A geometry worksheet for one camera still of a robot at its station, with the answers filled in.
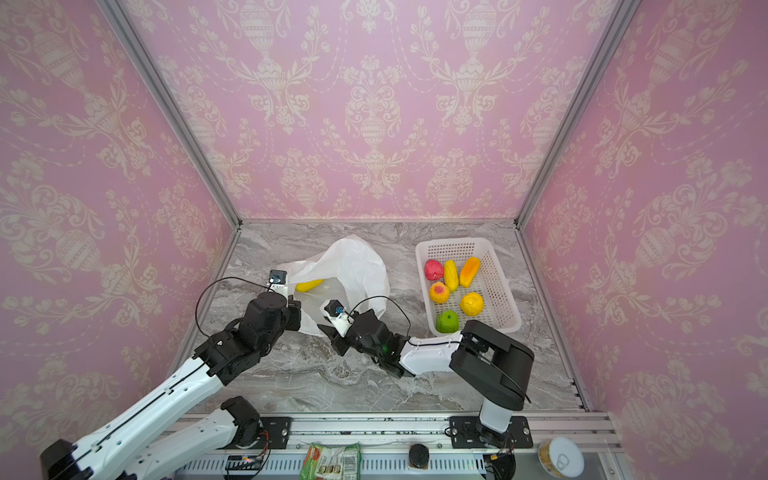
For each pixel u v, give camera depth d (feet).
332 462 2.28
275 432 2.45
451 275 3.27
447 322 2.86
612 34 2.35
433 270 3.26
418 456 2.28
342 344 2.38
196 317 3.22
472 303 2.95
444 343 1.71
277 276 2.12
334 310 2.21
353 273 3.01
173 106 2.86
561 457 2.16
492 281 3.18
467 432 2.40
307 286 3.28
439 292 3.08
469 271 3.28
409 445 2.41
